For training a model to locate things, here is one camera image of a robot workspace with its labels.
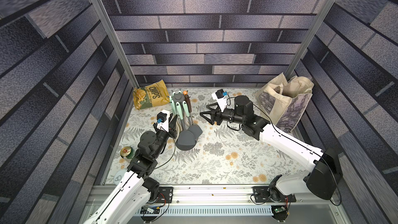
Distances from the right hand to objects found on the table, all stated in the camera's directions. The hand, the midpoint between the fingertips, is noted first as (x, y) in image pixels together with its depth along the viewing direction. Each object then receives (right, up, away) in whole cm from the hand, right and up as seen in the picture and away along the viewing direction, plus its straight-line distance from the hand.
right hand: (202, 109), depth 71 cm
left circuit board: (-25, -47, 0) cm, 53 cm away
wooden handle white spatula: (-6, +2, -5) cm, 8 cm away
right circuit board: (+37, -50, 0) cm, 62 cm away
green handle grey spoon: (-4, -12, +15) cm, 19 cm away
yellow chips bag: (-34, +8, +35) cm, 50 cm away
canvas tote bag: (+43, +3, +8) cm, 44 cm away
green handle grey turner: (-4, -12, +14) cm, 19 cm away
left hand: (-13, -2, -2) cm, 13 cm away
